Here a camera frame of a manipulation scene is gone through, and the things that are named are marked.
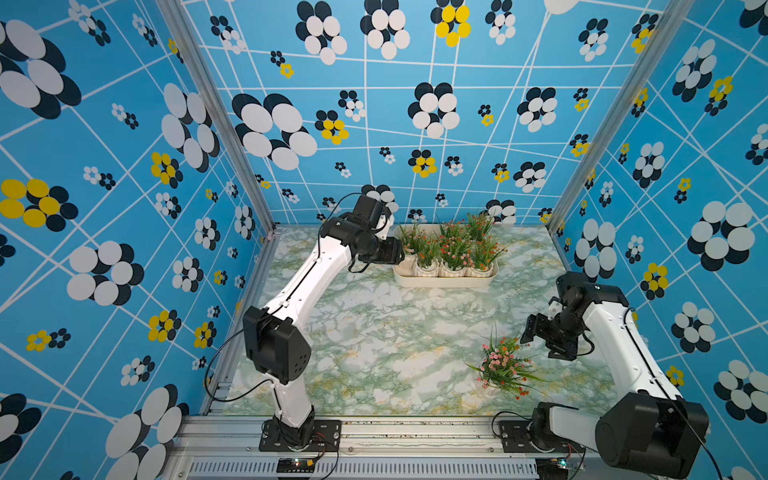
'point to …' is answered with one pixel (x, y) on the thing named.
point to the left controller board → (295, 465)
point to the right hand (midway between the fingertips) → (540, 345)
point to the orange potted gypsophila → (484, 262)
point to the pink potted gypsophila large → (504, 364)
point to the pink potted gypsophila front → (412, 238)
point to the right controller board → (552, 468)
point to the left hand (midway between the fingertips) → (399, 253)
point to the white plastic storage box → (446, 278)
